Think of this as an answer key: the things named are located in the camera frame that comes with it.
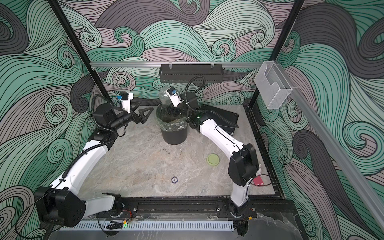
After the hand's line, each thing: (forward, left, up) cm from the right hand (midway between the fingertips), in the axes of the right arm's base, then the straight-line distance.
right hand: (167, 101), depth 77 cm
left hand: (-6, +9, +4) cm, 12 cm away
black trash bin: (-2, -1, -33) cm, 33 cm away
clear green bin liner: (-9, -3, -9) cm, 13 cm away
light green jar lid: (-18, -26, -33) cm, 46 cm away
